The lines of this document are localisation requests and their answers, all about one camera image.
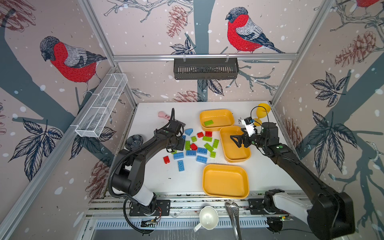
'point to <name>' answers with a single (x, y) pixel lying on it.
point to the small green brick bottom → (213, 154)
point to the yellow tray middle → (232, 153)
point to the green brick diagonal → (208, 147)
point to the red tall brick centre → (193, 147)
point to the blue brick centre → (191, 153)
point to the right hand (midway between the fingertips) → (236, 133)
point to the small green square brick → (194, 139)
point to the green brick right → (215, 143)
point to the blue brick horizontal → (178, 155)
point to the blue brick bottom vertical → (181, 165)
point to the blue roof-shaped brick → (188, 131)
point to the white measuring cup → (208, 218)
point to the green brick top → (207, 138)
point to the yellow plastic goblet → (262, 110)
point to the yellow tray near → (227, 181)
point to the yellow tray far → (220, 117)
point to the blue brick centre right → (202, 150)
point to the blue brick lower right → (201, 159)
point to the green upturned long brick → (187, 145)
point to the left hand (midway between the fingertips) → (178, 144)
